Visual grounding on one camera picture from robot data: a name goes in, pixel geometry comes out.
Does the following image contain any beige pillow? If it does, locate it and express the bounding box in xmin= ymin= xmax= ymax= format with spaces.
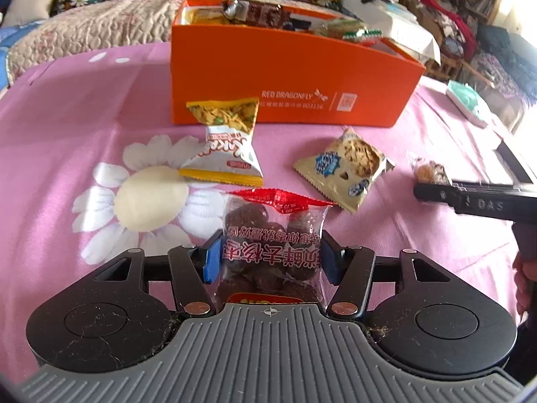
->
xmin=2 ymin=0 xmax=53 ymax=28

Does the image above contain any dark brown snack packet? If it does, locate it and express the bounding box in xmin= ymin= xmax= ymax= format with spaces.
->
xmin=245 ymin=3 xmax=290 ymax=30

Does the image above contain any blue bedding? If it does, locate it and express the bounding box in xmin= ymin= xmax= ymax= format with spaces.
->
xmin=0 ymin=23 xmax=17 ymax=89

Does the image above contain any green white snack packet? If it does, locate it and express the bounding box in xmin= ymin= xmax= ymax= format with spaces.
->
xmin=342 ymin=25 xmax=384 ymax=43

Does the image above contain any person's right hand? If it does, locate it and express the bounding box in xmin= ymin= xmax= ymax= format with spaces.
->
xmin=512 ymin=252 xmax=537 ymax=316

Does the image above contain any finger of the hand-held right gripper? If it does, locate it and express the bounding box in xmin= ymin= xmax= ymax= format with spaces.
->
xmin=413 ymin=182 xmax=461 ymax=213
xmin=451 ymin=179 xmax=537 ymax=191

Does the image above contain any red cloth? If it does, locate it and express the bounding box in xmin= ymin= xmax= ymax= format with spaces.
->
xmin=403 ymin=0 xmax=477 ymax=51

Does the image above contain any beige quilted cover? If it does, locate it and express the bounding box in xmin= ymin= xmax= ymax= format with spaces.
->
xmin=6 ymin=0 xmax=185 ymax=85

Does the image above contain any small clear nut packet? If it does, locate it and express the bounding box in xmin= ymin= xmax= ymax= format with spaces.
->
xmin=406 ymin=153 xmax=453 ymax=185

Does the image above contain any silver foil snack packet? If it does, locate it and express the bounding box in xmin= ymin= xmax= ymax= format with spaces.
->
xmin=224 ymin=0 xmax=250 ymax=21

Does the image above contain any clear date packet red top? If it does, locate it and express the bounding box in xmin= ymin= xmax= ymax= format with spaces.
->
xmin=214 ymin=188 xmax=338 ymax=305

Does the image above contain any white yellow snack packet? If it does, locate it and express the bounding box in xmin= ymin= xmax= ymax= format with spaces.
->
xmin=178 ymin=97 xmax=265 ymax=187

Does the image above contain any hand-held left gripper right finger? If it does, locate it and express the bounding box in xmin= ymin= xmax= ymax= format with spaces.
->
xmin=322 ymin=233 xmax=451 ymax=320

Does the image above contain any beige cookie packet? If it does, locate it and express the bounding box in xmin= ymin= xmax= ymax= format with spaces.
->
xmin=293 ymin=128 xmax=396 ymax=214

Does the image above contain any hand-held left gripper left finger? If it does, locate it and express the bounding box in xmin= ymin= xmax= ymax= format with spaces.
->
xmin=90 ymin=231 xmax=224 ymax=320

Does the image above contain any wicker armchair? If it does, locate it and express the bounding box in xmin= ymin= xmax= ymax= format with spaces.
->
xmin=424 ymin=0 xmax=525 ymax=89

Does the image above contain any orange cardboard box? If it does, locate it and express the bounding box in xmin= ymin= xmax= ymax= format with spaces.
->
xmin=170 ymin=0 xmax=426 ymax=129

